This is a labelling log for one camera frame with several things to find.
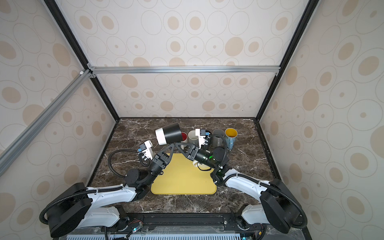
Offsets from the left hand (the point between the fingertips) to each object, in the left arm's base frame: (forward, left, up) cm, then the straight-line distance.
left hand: (177, 148), depth 61 cm
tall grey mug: (+22, -21, -26) cm, 40 cm away
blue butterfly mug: (+25, -30, -24) cm, 45 cm away
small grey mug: (+22, -6, -25) cm, 34 cm away
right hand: (+2, +1, -2) cm, 3 cm away
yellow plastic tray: (+2, +2, -35) cm, 35 cm away
